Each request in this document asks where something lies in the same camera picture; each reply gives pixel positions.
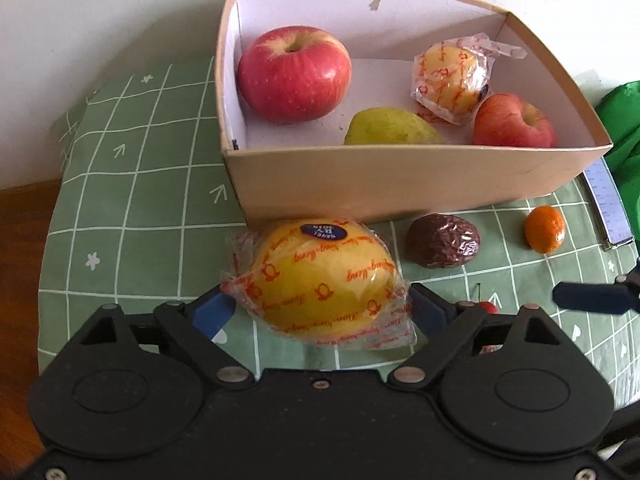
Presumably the green cloth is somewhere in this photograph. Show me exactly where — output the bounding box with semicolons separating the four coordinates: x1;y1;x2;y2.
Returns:
594;80;640;241

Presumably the plastic-wrapped yellow orange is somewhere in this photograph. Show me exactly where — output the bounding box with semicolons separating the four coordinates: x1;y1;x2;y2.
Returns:
410;33;528;125
220;218;418;351

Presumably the brown cardboard box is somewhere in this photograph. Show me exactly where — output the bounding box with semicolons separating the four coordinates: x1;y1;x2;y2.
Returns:
214;0;614;226

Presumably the smartphone with lit screen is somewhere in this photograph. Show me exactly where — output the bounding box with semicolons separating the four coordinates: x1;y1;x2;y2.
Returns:
582;157;635;252

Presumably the green pear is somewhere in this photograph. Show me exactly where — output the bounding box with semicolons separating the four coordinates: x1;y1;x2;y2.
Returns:
343;106;443;146

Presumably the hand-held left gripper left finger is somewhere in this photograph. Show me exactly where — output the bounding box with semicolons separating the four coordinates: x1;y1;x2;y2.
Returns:
80;287;253;392

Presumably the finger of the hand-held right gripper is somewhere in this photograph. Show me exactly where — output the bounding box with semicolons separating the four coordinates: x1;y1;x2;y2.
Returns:
552;265;640;317

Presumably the small orange mandarin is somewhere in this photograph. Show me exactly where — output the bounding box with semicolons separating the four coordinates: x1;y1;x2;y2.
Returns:
524;205;567;254

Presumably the dark brown date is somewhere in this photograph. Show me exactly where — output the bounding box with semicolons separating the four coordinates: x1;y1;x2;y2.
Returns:
405;213;481;269

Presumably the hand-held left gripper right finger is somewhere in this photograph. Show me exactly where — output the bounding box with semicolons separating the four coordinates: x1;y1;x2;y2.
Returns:
389;284;566;391

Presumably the green checked tablecloth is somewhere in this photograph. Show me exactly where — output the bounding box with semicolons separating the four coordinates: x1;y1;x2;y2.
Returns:
37;55;640;411

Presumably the red apple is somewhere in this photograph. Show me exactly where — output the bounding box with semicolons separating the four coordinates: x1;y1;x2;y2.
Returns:
472;92;557;148
236;26;352;126

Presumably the small red cherry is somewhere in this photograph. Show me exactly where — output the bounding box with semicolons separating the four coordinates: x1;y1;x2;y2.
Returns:
475;284;501;316

